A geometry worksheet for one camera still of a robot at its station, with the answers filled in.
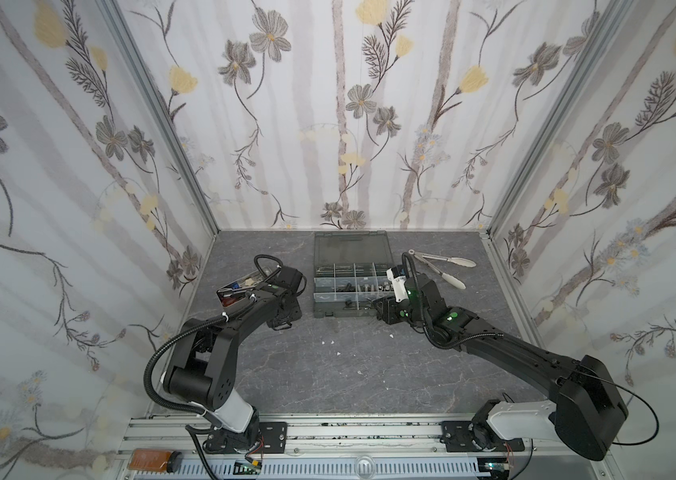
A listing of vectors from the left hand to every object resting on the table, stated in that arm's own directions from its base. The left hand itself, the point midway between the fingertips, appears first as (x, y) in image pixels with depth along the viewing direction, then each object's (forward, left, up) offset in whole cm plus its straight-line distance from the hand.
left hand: (286, 307), depth 92 cm
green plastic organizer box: (+15, -21, -2) cm, 26 cm away
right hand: (-4, -26, +14) cm, 30 cm away
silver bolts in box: (+9, -27, -3) cm, 28 cm away
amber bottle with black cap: (-39, +27, -1) cm, 47 cm away
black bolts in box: (+9, -20, -3) cm, 22 cm away
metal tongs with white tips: (+21, -62, -4) cm, 66 cm away
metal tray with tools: (+11, +18, -6) cm, 22 cm away
